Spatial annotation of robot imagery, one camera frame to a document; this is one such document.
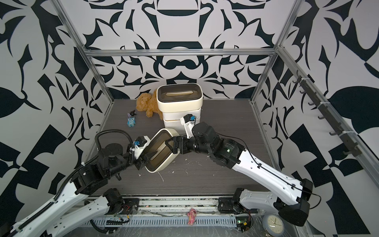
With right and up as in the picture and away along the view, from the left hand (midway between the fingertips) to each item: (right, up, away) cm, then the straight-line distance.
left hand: (150, 143), depth 67 cm
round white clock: (+55, -36, -1) cm, 65 cm away
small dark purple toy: (-23, +14, +41) cm, 49 cm away
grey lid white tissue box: (+12, +13, -1) cm, 18 cm away
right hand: (+10, +3, -5) cm, 11 cm away
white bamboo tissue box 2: (+11, +10, +2) cm, 15 cm away
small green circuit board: (+43, -39, +4) cm, 58 cm away
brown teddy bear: (-12, +21, +41) cm, 47 cm away
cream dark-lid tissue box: (+8, -4, -6) cm, 10 cm away
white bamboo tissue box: (+13, +6, 0) cm, 15 cm away
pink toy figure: (+19, -34, +2) cm, 39 cm away
